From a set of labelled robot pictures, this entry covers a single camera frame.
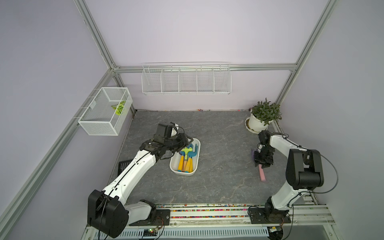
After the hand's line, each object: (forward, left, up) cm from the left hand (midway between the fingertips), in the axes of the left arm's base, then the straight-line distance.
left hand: (191, 142), depth 76 cm
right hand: (-6, -40, -20) cm, 45 cm away
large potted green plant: (+19, -45, -4) cm, 49 cm away
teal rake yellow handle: (-3, +7, -18) cm, 19 cm away
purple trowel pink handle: (-12, -40, -20) cm, 46 cm away
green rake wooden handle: (-4, +5, -18) cm, 19 cm away
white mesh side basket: (+20, +46, +5) cm, 51 cm away
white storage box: (0, +12, -22) cm, 25 cm away
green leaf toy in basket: (+20, +39, +8) cm, 44 cm away
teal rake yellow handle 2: (-5, +2, -18) cm, 19 cm away
